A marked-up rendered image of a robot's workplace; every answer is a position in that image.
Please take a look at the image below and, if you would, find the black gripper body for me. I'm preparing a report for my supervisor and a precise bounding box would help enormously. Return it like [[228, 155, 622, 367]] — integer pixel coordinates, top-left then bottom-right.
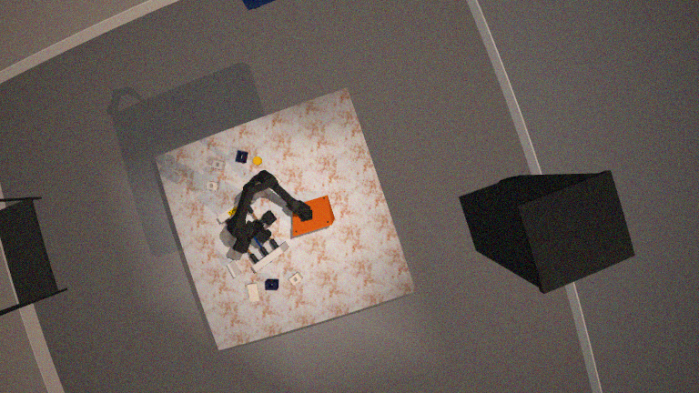
[[252, 211, 277, 232]]

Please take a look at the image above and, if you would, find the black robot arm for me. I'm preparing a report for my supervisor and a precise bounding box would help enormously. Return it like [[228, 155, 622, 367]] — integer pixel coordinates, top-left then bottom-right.
[[227, 170, 312, 254]]

